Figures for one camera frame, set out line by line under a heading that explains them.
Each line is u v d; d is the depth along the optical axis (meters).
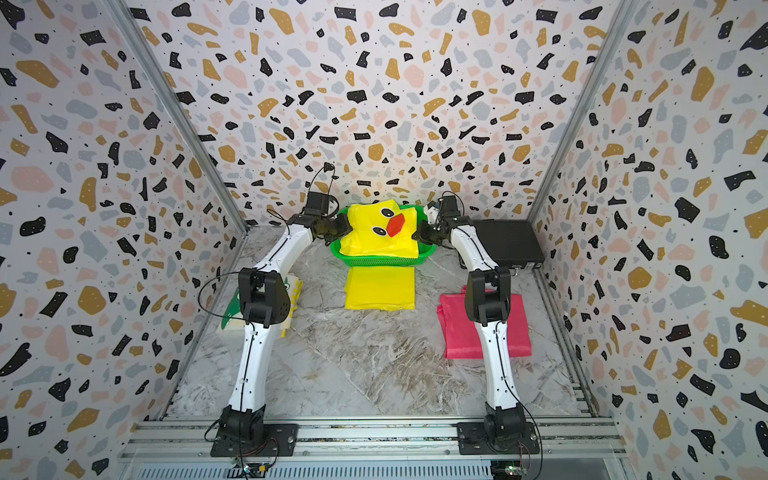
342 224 0.97
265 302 0.65
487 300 0.66
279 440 0.73
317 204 0.86
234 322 0.92
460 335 0.89
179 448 0.74
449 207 0.88
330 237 0.94
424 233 0.96
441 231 0.84
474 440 0.73
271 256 0.69
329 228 0.92
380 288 1.03
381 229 1.07
